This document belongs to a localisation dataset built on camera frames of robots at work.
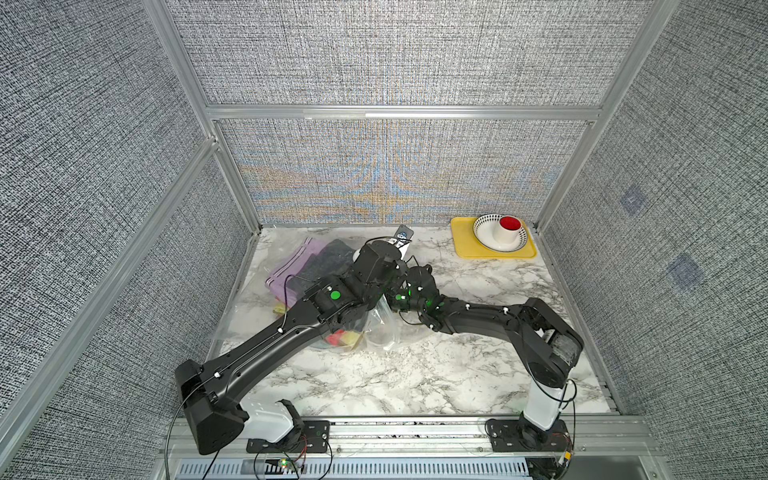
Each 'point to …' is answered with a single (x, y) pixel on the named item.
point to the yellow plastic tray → (466, 246)
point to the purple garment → (276, 282)
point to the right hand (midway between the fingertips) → (357, 289)
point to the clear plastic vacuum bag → (380, 324)
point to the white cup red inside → (507, 230)
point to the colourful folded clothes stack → (333, 340)
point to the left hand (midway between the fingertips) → (399, 253)
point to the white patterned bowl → (483, 232)
